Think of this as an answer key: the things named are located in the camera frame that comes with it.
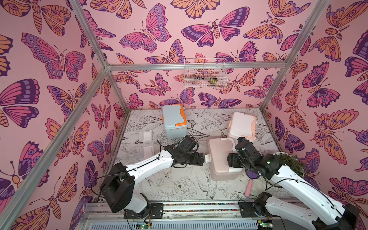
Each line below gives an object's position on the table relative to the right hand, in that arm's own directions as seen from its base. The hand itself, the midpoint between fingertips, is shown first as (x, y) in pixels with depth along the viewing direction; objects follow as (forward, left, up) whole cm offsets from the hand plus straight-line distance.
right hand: (232, 158), depth 77 cm
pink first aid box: (+7, +6, -2) cm, 9 cm away
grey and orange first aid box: (+27, +34, -1) cm, 44 cm away
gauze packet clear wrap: (+9, +53, -13) cm, 55 cm away
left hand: (0, +17, -4) cm, 18 cm away
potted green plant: (-3, -28, +3) cm, 29 cm away
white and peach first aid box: (+23, -11, -1) cm, 26 cm away
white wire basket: (+52, +12, +19) cm, 57 cm away
